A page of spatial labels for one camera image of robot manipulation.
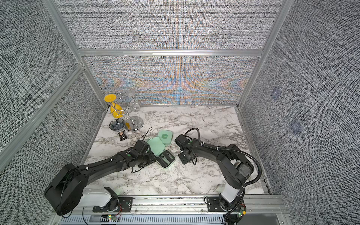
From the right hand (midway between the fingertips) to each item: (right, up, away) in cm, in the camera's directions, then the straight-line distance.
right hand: (185, 155), depth 90 cm
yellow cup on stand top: (-48, +37, 0) cm, 61 cm away
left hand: (-17, -1, -4) cm, 17 cm away
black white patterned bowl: (-51, +19, +15) cm, 56 cm away
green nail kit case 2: (-18, +4, +2) cm, 19 cm away
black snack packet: (-44, +11, +9) cm, 46 cm away
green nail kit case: (-13, +11, +8) cm, 19 cm away
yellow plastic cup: (-45, +29, +2) cm, 53 cm away
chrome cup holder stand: (-41, +32, +7) cm, 52 cm away
